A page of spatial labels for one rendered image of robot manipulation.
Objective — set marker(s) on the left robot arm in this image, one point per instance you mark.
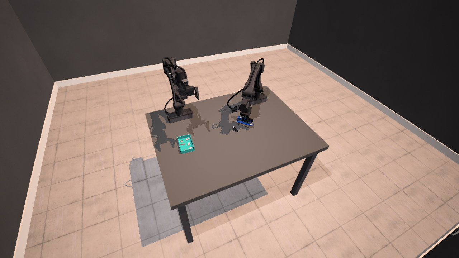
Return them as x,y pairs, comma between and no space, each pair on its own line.
252,92

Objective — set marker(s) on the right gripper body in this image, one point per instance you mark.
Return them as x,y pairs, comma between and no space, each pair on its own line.
186,91

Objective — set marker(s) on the teal rectangular tray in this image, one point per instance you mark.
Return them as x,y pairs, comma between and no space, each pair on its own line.
186,146

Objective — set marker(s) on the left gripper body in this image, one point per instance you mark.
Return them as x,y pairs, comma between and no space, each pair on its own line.
247,113

